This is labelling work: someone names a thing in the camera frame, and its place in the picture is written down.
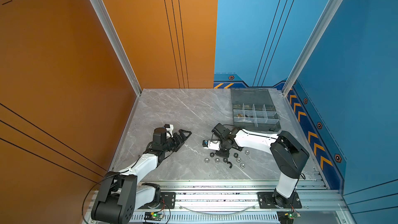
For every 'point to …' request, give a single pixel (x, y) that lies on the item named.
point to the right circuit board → (286, 216)
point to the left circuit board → (151, 215)
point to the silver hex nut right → (247, 152)
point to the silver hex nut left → (207, 160)
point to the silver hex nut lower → (238, 159)
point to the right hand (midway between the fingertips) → (217, 151)
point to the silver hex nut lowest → (242, 165)
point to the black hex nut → (236, 155)
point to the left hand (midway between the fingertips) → (188, 135)
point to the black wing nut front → (231, 166)
